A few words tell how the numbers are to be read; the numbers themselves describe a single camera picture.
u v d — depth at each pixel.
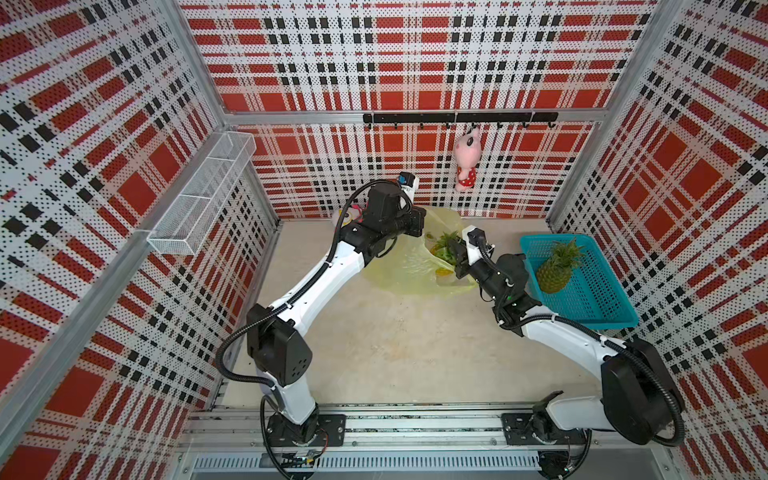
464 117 0.90
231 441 0.75
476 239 0.64
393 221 0.65
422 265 0.80
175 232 0.68
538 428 0.65
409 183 0.66
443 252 0.79
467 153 0.92
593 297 0.96
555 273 0.91
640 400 0.41
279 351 0.49
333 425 0.77
